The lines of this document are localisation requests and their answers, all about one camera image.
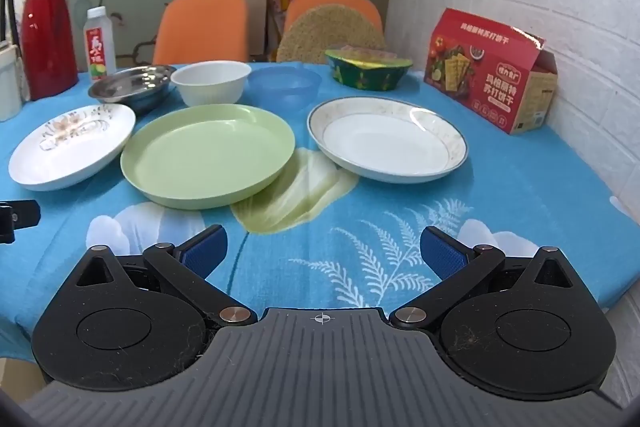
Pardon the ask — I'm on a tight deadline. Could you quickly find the white plate with patterned rim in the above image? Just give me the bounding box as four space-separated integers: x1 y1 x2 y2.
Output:
307 98 469 184

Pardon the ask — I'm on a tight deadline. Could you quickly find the round woven mat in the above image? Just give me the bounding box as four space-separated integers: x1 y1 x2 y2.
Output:
276 7 387 62

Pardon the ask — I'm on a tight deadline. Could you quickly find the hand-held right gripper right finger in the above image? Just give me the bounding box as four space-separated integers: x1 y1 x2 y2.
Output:
389 226 577 331

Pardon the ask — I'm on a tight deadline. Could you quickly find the orange chair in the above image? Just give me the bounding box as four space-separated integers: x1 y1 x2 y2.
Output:
284 0 385 52
152 0 250 65

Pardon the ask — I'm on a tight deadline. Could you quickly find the stainless steel bowl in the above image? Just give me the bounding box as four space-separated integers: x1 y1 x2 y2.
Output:
88 65 177 116

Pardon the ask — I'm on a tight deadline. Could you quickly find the red cracker box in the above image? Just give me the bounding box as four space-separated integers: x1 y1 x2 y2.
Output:
424 8 558 136

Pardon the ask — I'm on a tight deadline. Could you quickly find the green instant noodle bowl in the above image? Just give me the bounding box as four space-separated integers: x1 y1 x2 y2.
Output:
325 47 414 92

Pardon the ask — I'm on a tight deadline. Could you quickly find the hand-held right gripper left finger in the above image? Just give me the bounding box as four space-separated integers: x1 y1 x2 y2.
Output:
74 224 258 328

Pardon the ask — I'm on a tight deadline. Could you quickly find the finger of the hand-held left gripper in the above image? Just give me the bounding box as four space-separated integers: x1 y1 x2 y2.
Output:
0 201 40 244

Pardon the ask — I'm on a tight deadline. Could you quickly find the red thermos jug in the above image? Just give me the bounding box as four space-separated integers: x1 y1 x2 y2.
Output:
21 0 79 102

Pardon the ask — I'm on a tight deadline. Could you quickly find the blue floral tablecloth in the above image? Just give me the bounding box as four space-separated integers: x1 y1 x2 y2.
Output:
0 62 640 358

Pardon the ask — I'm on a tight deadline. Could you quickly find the plastic bottle with red label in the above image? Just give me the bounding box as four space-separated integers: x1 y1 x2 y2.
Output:
84 6 117 82

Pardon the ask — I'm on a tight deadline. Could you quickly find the white bowl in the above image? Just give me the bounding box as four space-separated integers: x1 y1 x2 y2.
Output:
170 61 252 108

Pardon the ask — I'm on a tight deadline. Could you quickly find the white floral plate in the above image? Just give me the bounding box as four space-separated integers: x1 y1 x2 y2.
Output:
8 103 137 192

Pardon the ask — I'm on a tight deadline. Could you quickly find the blue plastic bowl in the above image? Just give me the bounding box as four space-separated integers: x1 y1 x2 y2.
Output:
248 67 322 112

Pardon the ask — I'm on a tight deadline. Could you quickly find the green plate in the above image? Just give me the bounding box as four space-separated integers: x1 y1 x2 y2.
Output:
120 104 296 210

